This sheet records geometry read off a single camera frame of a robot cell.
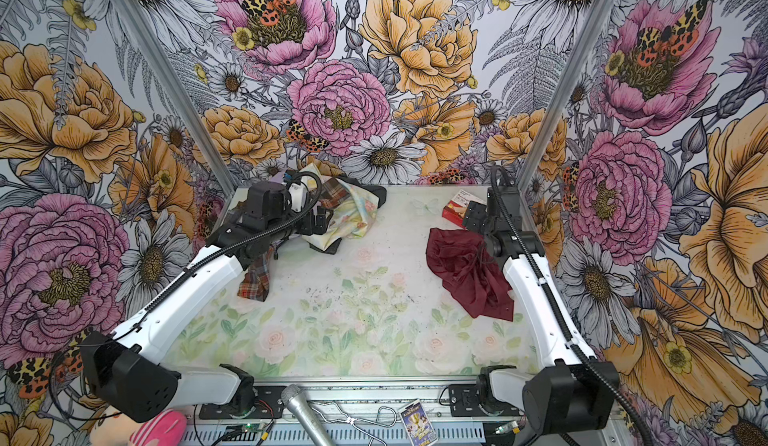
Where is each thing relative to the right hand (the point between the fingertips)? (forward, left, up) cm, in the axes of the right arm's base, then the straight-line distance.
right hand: (481, 220), depth 80 cm
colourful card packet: (-42, +19, -23) cm, 51 cm away
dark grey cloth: (+29, +27, -20) cm, 44 cm away
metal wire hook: (-42, +33, -24) cm, 58 cm away
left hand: (+1, +43, +2) cm, 43 cm away
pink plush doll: (-41, +74, -18) cm, 87 cm away
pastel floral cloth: (+19, +37, -21) cm, 47 cm away
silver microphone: (-37, +46, -22) cm, 63 cm away
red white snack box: (+24, -1, -21) cm, 32 cm away
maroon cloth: (-1, +2, -19) cm, 19 cm away
